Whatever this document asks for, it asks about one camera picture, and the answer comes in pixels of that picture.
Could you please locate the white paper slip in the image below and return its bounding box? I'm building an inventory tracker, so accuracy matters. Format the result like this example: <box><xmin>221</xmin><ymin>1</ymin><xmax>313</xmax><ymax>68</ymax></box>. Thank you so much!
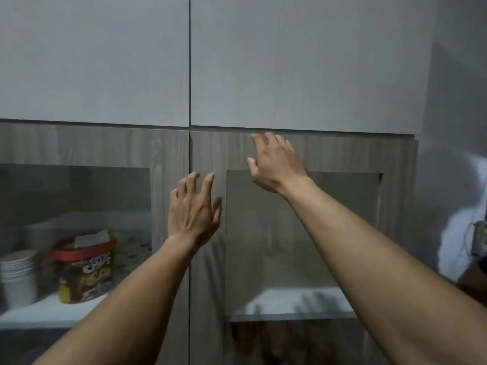
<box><xmin>74</xmin><ymin>230</ymin><xmax>111</xmax><ymax>248</ymax></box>

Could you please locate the person's left hand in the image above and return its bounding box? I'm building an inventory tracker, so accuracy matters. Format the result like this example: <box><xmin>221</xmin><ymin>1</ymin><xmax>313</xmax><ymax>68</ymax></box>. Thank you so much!
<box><xmin>167</xmin><ymin>171</ymin><xmax>223</xmax><ymax>250</ymax></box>

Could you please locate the wood grain kitchen cabinet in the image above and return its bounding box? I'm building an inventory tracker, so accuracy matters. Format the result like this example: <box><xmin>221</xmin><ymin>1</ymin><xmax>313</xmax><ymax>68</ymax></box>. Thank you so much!
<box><xmin>0</xmin><ymin>0</ymin><xmax>436</xmax><ymax>365</ymax></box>

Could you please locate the patterned plate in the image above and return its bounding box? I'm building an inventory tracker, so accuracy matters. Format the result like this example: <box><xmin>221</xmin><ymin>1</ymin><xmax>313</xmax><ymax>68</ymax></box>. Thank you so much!
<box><xmin>112</xmin><ymin>231</ymin><xmax>153</xmax><ymax>270</ymax></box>

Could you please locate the white upper cabinet door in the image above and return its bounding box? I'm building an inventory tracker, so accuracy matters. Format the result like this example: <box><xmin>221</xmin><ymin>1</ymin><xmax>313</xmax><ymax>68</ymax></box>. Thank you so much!
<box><xmin>0</xmin><ymin>0</ymin><xmax>190</xmax><ymax>128</ymax></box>
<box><xmin>190</xmin><ymin>0</ymin><xmax>436</xmax><ymax>135</ymax></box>

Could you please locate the red lid brown cereal tub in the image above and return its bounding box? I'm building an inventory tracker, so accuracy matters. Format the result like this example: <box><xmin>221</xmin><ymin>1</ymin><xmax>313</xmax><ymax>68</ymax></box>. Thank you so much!
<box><xmin>49</xmin><ymin>234</ymin><xmax>117</xmax><ymax>305</ymax></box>

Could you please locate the person's right forearm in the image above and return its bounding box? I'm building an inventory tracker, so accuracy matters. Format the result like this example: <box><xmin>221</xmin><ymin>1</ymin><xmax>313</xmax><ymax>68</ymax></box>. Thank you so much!
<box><xmin>280</xmin><ymin>177</ymin><xmax>487</xmax><ymax>365</ymax></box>

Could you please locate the person's right hand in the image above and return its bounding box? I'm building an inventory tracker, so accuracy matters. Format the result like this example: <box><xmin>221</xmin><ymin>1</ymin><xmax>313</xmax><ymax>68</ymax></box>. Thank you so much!
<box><xmin>246</xmin><ymin>131</ymin><xmax>312</xmax><ymax>196</ymax></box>

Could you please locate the wood grain glass cabinet door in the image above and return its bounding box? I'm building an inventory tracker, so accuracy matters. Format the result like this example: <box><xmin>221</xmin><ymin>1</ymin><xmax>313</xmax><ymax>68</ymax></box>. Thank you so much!
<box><xmin>0</xmin><ymin>121</ymin><xmax>190</xmax><ymax>365</ymax></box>
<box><xmin>189</xmin><ymin>129</ymin><xmax>419</xmax><ymax>365</ymax></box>

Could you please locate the stack of white paper cups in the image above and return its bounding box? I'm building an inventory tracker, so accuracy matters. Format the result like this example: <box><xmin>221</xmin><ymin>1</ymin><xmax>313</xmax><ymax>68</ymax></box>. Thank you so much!
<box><xmin>0</xmin><ymin>249</ymin><xmax>40</xmax><ymax>310</ymax></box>

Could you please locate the person's left forearm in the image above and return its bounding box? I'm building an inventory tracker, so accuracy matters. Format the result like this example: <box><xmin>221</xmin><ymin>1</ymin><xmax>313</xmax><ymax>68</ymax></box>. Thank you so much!
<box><xmin>32</xmin><ymin>236</ymin><xmax>200</xmax><ymax>365</ymax></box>

